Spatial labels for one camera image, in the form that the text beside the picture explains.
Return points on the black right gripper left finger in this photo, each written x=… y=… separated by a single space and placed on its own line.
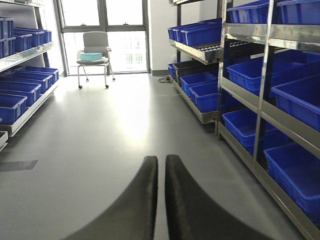
x=135 y=212

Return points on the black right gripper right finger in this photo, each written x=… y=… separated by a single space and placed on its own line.
x=190 y=215

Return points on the black plastic bin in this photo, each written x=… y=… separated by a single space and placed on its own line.
x=187 y=70

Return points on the row of blue bins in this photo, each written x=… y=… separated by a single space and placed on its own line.
x=15 y=105
x=295 y=175
x=205 y=97

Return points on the teal flat box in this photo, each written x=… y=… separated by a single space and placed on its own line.
x=91 y=56

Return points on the steel rack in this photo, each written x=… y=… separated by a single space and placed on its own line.
x=195 y=52
x=285 y=33
x=22 y=53

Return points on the grey office chair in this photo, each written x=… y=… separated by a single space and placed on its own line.
x=95 y=41

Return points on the window with dark frame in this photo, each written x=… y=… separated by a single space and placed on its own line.
x=102 y=28

